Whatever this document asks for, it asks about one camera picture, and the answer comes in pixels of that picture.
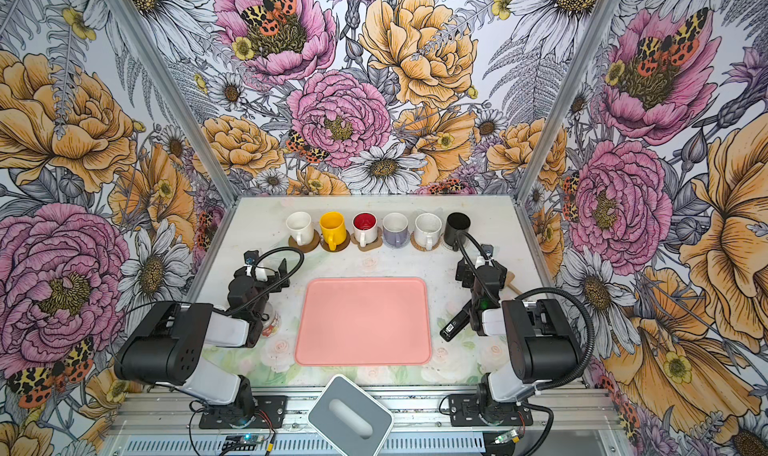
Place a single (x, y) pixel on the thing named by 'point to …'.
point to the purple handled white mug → (395, 227)
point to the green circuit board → (242, 442)
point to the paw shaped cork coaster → (375, 245)
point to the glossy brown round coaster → (338, 248)
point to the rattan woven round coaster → (422, 248)
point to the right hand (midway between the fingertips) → (479, 267)
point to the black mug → (455, 224)
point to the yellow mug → (334, 231)
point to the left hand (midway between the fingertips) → (271, 268)
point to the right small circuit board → (505, 437)
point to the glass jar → (271, 321)
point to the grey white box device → (350, 420)
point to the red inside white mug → (365, 228)
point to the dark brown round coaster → (308, 247)
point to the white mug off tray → (300, 227)
